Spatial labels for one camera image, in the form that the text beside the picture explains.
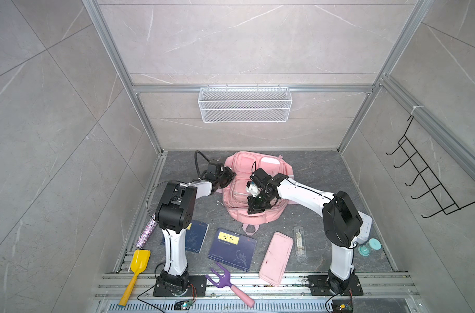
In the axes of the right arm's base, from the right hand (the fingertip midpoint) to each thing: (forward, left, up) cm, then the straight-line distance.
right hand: (250, 212), depth 86 cm
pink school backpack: (+9, +7, -1) cm, 12 cm away
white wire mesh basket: (+50, +1, +23) cm, 55 cm away
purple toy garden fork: (-26, +11, -7) cm, 29 cm away
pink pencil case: (-19, -10, -5) cm, 22 cm away
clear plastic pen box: (-12, -21, -5) cm, 25 cm away
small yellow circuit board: (-35, -34, -8) cm, 49 cm away
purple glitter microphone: (-8, +46, -3) cm, 47 cm away
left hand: (+23, +4, +2) cm, 24 cm away
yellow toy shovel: (-18, +47, -6) cm, 51 cm away
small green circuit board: (-34, +26, -5) cm, 43 cm away
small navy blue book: (-9, +25, -6) cm, 27 cm away
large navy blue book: (-14, +8, -6) cm, 17 cm away
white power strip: (-8, -50, -3) cm, 51 cm away
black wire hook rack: (-8, -64, +23) cm, 68 cm away
